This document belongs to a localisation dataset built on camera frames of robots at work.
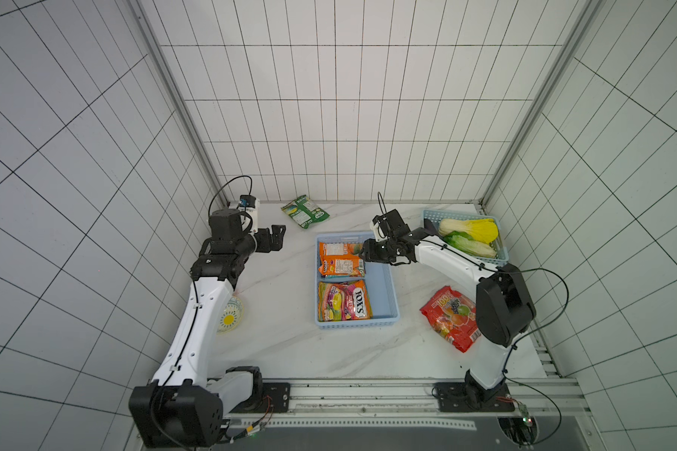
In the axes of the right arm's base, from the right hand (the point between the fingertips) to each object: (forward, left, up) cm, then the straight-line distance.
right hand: (353, 256), depth 89 cm
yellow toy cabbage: (+16, -47, -3) cm, 50 cm away
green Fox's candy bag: (+27, +21, -8) cm, 35 cm away
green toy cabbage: (+10, -41, -4) cm, 42 cm away
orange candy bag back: (+1, +4, -3) cm, 5 cm away
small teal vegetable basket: (+24, -32, -6) cm, 40 cm away
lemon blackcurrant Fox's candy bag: (-13, +2, -5) cm, 14 cm away
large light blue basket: (-9, -11, -10) cm, 17 cm away
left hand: (-3, +25, +15) cm, 29 cm away
